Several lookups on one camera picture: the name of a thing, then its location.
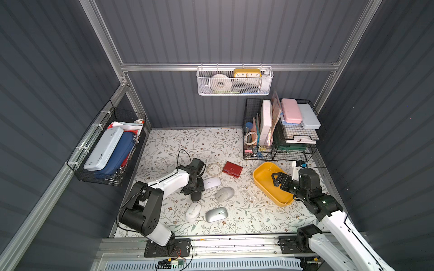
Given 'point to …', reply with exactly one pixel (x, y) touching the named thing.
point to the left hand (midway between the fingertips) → (197, 189)
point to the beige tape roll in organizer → (250, 138)
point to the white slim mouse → (192, 210)
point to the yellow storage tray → (263, 180)
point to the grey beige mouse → (224, 194)
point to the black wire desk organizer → (280, 129)
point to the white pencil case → (103, 150)
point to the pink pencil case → (291, 110)
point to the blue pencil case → (119, 156)
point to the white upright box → (265, 122)
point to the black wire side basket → (129, 121)
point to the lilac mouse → (211, 182)
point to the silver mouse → (216, 214)
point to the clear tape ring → (214, 169)
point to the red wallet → (232, 169)
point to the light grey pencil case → (309, 120)
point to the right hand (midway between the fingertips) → (282, 181)
